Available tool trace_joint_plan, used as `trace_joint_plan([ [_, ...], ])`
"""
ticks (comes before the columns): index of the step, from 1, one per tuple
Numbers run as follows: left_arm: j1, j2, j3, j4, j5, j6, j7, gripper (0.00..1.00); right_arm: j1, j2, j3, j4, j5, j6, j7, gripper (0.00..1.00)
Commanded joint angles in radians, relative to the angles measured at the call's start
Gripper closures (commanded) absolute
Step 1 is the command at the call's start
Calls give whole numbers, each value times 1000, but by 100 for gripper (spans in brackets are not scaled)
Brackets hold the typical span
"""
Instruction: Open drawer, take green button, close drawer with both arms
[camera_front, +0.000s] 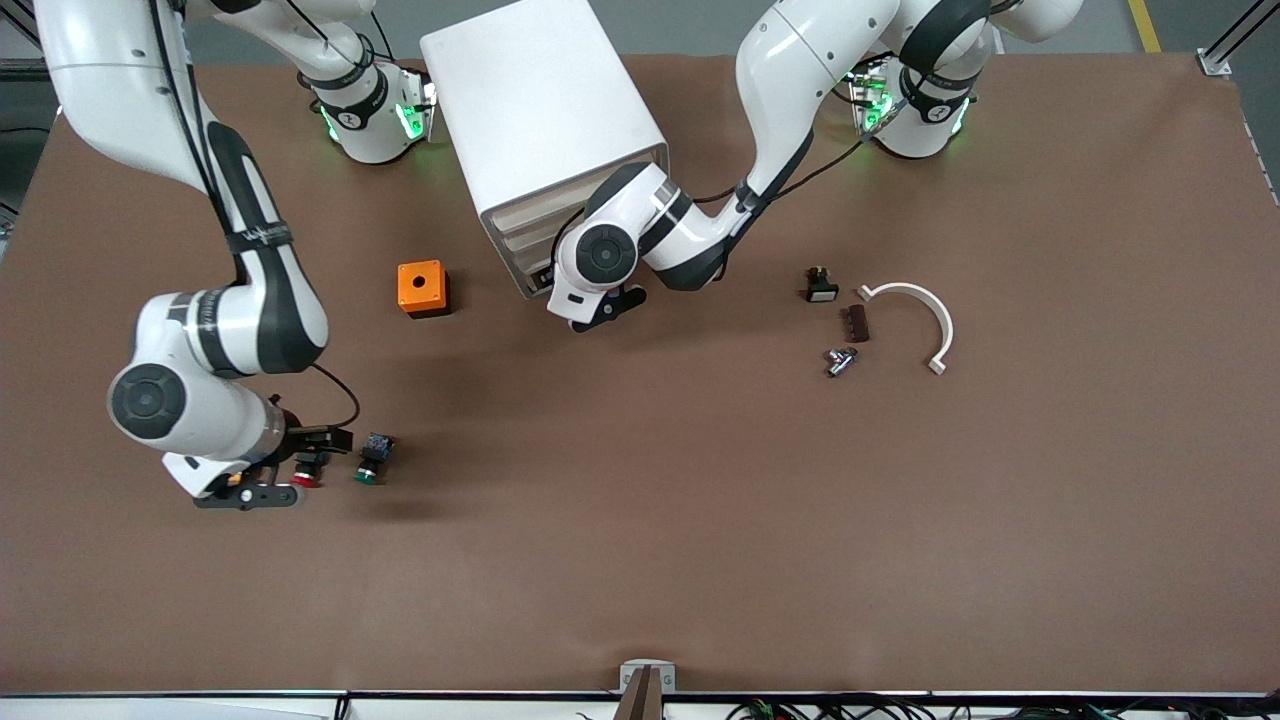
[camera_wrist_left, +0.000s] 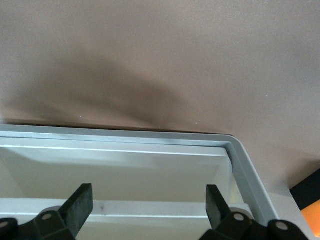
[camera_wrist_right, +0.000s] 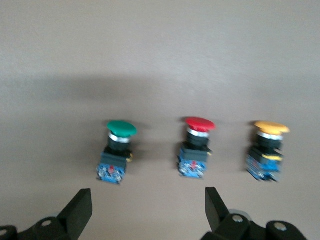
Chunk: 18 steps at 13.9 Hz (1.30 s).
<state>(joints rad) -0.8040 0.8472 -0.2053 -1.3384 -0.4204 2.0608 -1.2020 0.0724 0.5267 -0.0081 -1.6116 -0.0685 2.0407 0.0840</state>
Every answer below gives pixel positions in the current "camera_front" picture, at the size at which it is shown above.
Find grey metal bracket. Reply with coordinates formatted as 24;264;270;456
619;659;677;695

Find white drawer cabinet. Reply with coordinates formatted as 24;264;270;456
420;0;669;301

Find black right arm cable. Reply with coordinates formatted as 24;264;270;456
145;0;361;433

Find aluminium frame post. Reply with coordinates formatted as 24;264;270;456
1197;0;1280;79

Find orange button enclosure box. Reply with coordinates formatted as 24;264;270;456
397;260;451;319

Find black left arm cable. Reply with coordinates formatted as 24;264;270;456
690;95;911;201

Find white curved plastic bracket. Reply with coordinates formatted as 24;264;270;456
857;283;954;376

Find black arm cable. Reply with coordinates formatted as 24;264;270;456
145;0;361;433
690;95;911;201

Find white table edge profile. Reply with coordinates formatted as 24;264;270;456
0;688;1280;720

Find brown table mat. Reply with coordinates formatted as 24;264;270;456
0;52;1280;696

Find green push button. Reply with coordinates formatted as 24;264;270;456
353;432;396;487

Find dark stand pole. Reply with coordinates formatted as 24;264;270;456
612;666;669;720

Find tangled black cables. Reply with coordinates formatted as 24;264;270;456
725;693;1280;720

